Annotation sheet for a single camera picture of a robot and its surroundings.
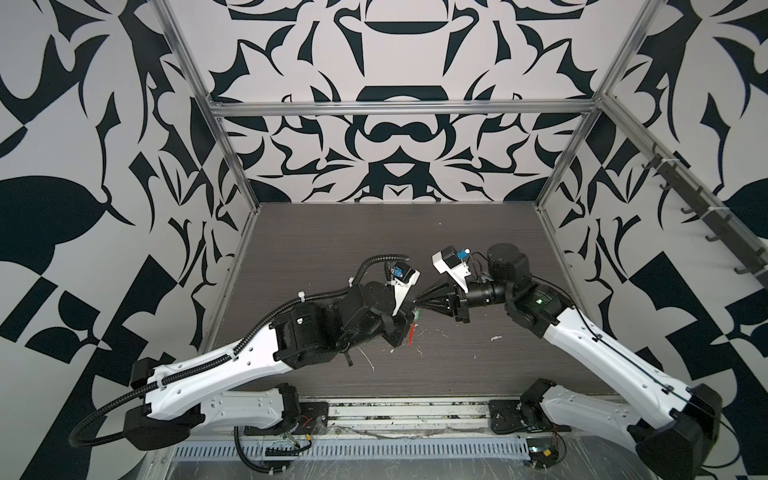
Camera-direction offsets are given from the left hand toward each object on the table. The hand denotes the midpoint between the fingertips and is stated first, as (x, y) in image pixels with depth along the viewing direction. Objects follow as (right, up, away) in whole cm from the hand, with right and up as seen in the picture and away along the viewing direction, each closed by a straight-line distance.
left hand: (417, 300), depth 61 cm
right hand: (+1, -1, +2) cm, 2 cm away
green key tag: (0, -4, +4) cm, 6 cm away
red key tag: (-2, -5, -7) cm, 9 cm away
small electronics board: (+31, -38, +10) cm, 50 cm away
